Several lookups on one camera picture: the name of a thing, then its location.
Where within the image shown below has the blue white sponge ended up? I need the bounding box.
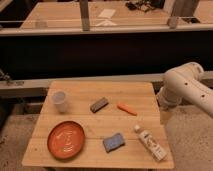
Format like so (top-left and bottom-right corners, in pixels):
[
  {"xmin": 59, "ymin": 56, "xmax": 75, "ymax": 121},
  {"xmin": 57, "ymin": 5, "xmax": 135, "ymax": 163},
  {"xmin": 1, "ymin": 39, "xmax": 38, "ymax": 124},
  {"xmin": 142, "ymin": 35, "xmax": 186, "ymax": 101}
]
[{"xmin": 103, "ymin": 133, "xmax": 125, "ymax": 153}]

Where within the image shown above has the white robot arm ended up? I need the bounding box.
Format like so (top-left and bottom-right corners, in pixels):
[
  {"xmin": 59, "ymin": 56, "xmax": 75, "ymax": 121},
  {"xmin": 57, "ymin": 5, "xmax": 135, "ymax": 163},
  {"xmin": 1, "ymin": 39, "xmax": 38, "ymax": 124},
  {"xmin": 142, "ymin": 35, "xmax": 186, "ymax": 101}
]
[{"xmin": 156, "ymin": 62, "xmax": 213, "ymax": 118}]

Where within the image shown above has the white ceramic cup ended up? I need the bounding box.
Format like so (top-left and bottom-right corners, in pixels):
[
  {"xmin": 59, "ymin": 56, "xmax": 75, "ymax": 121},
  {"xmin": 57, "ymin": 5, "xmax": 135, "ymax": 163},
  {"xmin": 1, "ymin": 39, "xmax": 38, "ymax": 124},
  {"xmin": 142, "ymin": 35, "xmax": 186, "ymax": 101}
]
[{"xmin": 52, "ymin": 91, "xmax": 68, "ymax": 113}]

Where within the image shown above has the orange carrot toy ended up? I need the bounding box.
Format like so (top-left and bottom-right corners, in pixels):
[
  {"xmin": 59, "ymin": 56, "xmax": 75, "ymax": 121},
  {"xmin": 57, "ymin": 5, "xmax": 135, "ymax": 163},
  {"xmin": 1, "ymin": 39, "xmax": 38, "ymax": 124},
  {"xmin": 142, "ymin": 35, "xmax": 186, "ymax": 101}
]
[{"xmin": 117, "ymin": 102, "xmax": 137, "ymax": 116}]

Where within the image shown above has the orange round plate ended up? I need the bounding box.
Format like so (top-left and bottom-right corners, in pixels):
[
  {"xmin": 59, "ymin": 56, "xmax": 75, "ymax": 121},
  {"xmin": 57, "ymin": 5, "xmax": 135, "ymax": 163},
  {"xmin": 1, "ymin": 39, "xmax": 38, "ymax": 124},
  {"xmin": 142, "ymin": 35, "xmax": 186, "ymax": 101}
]
[{"xmin": 47, "ymin": 121, "xmax": 85, "ymax": 160}]

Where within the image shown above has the white paper sheet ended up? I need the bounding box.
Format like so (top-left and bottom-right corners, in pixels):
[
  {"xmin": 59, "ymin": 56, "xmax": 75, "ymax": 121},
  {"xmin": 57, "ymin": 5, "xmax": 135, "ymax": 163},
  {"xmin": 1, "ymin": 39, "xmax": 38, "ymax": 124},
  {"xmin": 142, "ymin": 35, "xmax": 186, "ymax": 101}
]
[{"xmin": 99, "ymin": 9, "xmax": 115, "ymax": 18}]

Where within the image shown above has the white lotion bottle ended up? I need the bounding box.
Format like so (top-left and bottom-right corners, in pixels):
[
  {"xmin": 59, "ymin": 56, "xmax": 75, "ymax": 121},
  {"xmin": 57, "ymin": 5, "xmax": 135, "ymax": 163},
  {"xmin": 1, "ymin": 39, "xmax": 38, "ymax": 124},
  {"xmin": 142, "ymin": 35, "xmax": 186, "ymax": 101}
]
[{"xmin": 134, "ymin": 125, "xmax": 167, "ymax": 162}]

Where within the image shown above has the grey metal post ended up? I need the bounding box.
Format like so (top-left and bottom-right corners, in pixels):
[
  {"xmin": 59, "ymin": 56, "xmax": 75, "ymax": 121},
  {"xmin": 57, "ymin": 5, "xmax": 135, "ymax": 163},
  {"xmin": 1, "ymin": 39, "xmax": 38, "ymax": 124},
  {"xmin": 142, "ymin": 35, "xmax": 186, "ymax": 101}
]
[{"xmin": 79, "ymin": 0, "xmax": 90, "ymax": 31}]

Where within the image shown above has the black cable clutter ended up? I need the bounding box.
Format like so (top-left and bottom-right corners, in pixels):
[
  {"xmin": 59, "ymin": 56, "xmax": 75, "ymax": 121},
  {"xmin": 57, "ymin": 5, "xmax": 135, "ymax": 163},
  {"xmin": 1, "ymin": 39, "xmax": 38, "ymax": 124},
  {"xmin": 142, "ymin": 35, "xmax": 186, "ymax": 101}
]
[{"xmin": 125, "ymin": 0, "xmax": 155, "ymax": 13}]

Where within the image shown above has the metal clamp bracket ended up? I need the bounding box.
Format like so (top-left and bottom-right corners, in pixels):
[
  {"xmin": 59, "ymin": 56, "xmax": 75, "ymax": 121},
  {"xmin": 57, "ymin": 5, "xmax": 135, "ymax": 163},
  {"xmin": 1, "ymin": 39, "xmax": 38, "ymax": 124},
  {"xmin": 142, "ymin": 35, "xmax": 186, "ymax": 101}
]
[{"xmin": 0, "ymin": 68, "xmax": 24, "ymax": 86}]

